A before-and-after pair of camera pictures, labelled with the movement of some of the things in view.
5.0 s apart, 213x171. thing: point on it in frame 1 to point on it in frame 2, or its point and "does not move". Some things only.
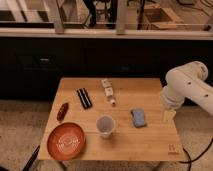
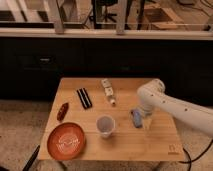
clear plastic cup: [105, 125] does not move
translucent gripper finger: [168, 116] to [147, 121]
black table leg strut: [31, 159] does not move
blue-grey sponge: [139, 117] does not move
